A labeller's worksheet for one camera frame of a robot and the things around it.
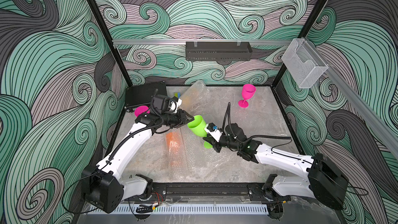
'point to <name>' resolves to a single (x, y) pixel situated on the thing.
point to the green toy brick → (177, 94)
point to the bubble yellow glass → (196, 99)
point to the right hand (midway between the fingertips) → (203, 137)
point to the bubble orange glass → (175, 156)
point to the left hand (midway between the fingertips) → (192, 118)
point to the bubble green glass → (197, 125)
